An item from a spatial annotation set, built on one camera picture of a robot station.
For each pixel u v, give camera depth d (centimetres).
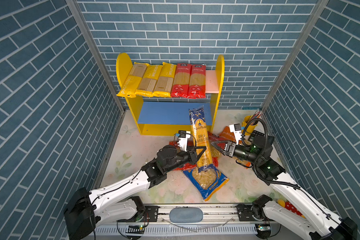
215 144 68
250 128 104
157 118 93
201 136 65
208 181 82
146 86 73
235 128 63
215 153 63
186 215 72
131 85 73
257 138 105
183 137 62
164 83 74
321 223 40
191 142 63
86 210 39
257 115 98
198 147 64
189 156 59
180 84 74
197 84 73
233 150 59
